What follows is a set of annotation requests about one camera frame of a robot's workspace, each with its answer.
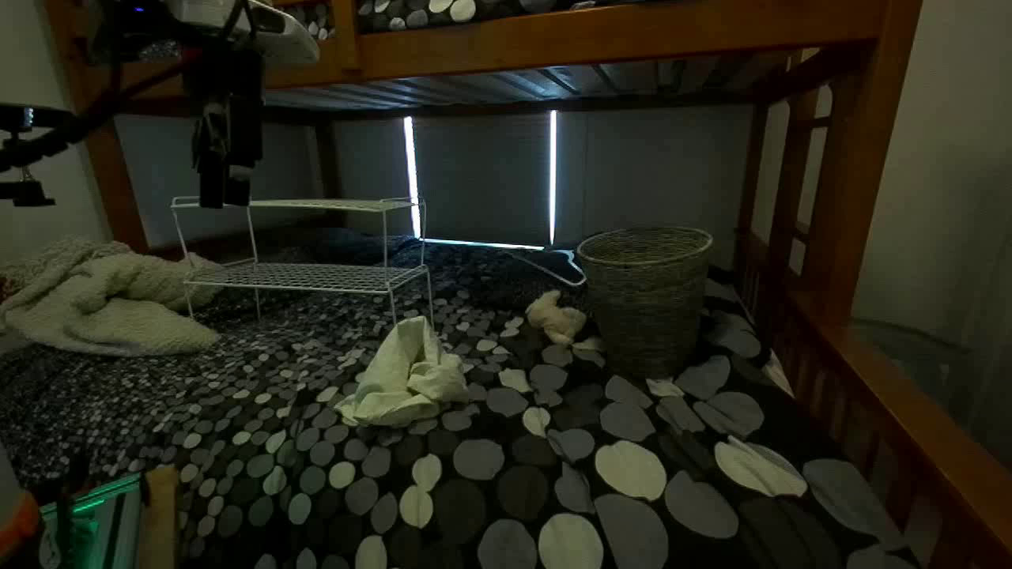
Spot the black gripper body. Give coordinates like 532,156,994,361
184,45,264,208

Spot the white cloth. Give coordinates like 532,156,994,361
335,316,467,428

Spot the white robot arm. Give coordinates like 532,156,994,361
91,0,319,208

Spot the small cream crumpled cloth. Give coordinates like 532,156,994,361
524,290,585,346

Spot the black dotted bed cover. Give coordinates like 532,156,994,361
0,249,916,569

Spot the cream fluffy blanket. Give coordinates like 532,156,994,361
0,239,218,357

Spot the white clothes hanger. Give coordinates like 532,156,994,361
423,238,585,287

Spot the green lit device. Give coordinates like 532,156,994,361
38,474,150,569

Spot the woven wicker basket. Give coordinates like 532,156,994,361
580,227,716,379

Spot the white wire shelf rack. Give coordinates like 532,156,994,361
191,199,434,318

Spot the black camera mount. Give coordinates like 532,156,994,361
0,103,79,208

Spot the wooden bunk bed frame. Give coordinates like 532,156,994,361
40,0,1012,569

